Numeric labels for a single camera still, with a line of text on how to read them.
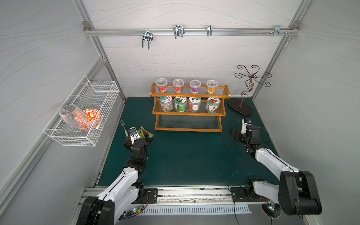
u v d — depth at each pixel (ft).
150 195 2.41
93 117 2.22
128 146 2.35
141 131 3.18
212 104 2.83
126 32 2.52
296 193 1.36
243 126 2.61
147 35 2.57
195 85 2.64
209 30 2.59
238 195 2.41
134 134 2.25
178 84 2.67
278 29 2.51
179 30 2.48
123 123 3.42
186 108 3.00
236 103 3.77
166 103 2.84
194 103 2.87
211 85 2.64
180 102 2.83
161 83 2.68
